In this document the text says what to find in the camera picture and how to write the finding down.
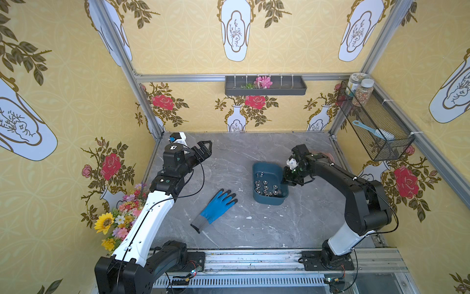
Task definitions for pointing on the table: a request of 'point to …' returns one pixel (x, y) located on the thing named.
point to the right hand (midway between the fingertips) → (284, 179)
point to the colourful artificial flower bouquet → (120, 220)
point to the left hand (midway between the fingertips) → (198, 145)
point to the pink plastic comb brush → (328, 154)
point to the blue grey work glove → (216, 206)
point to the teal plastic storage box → (267, 187)
